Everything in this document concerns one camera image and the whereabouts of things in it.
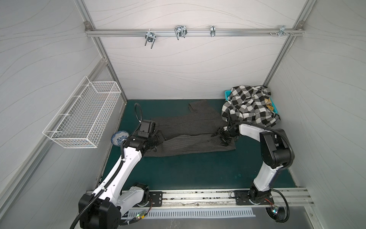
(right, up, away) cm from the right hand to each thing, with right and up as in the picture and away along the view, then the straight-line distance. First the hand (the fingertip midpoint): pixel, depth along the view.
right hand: (216, 135), depth 95 cm
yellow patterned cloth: (+41, +24, +10) cm, 48 cm away
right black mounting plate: (+9, -29, -22) cm, 38 cm away
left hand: (-32, +3, -15) cm, 36 cm away
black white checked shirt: (+24, +22, +9) cm, 34 cm away
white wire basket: (-71, +11, -27) cm, 77 cm away
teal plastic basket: (+13, +31, +18) cm, 39 cm away
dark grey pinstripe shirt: (-15, +2, +4) cm, 16 cm away
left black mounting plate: (-36, -29, -22) cm, 51 cm away
